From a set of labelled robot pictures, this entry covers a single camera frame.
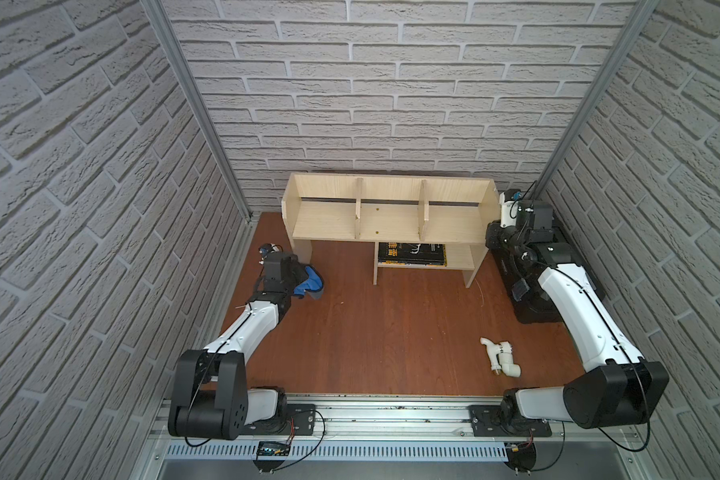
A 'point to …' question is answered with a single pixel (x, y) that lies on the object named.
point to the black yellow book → (408, 253)
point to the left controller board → (271, 448)
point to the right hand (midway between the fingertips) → (495, 225)
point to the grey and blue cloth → (314, 284)
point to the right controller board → (521, 456)
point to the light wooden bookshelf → (461, 212)
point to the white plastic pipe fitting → (501, 357)
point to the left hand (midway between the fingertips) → (288, 259)
